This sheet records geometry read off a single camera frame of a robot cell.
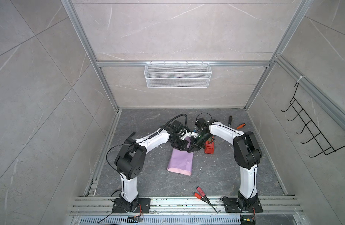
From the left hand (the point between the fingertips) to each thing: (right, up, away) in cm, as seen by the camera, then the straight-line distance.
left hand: (187, 147), depth 88 cm
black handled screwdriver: (+37, +17, +23) cm, 47 cm away
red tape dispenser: (+15, -1, +3) cm, 15 cm away
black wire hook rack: (+60, +15, -19) cm, 64 cm away
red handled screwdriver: (+6, -26, -12) cm, 29 cm away
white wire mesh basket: (-6, +50, +13) cm, 52 cm away
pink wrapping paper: (-4, -7, -6) cm, 10 cm away
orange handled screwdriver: (+44, +12, +19) cm, 49 cm away
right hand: (+1, -2, 0) cm, 3 cm away
